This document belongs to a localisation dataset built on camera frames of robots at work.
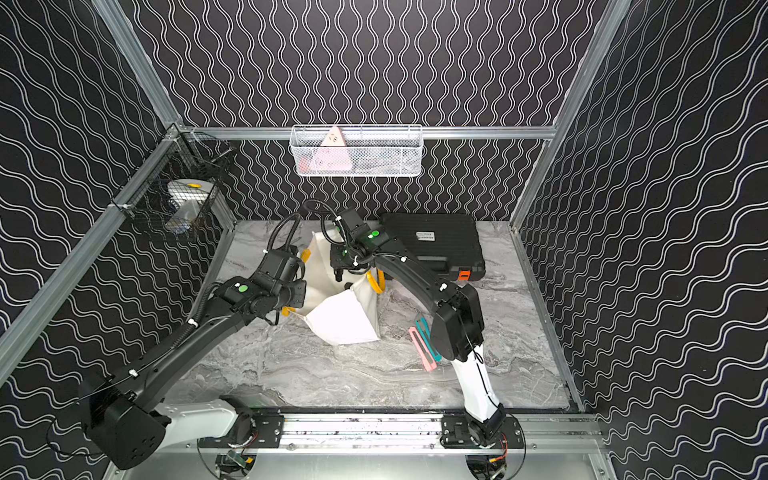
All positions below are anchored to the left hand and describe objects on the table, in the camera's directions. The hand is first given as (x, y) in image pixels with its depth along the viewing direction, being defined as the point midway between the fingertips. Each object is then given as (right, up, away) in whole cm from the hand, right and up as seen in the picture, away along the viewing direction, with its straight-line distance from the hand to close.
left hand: (295, 283), depth 79 cm
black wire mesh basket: (-34, +24, +2) cm, 41 cm away
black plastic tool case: (+46, +11, +27) cm, 55 cm away
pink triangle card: (+8, +36, +10) cm, 38 cm away
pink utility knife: (+35, -21, +8) cm, 42 cm away
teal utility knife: (+36, -16, +13) cm, 42 cm away
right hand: (+9, +6, +7) cm, 13 cm away
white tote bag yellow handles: (+14, -6, -8) cm, 17 cm away
